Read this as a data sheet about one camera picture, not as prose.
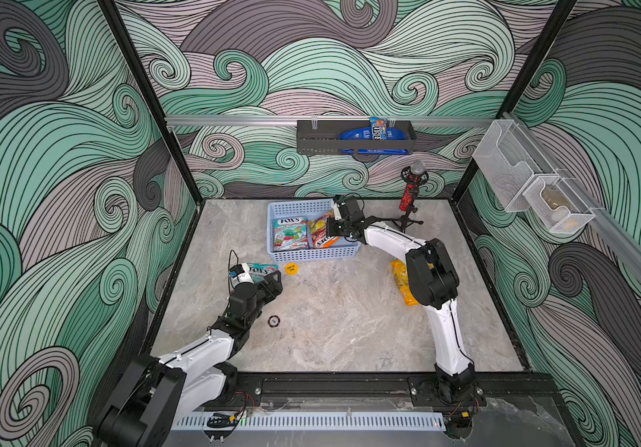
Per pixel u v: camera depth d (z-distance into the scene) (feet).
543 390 2.44
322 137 3.11
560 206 2.08
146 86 2.80
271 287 2.54
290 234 3.39
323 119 3.07
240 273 2.51
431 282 1.88
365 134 3.03
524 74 2.69
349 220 2.65
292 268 3.21
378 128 2.95
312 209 3.72
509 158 2.56
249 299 2.19
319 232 3.39
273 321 2.82
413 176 3.15
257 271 3.13
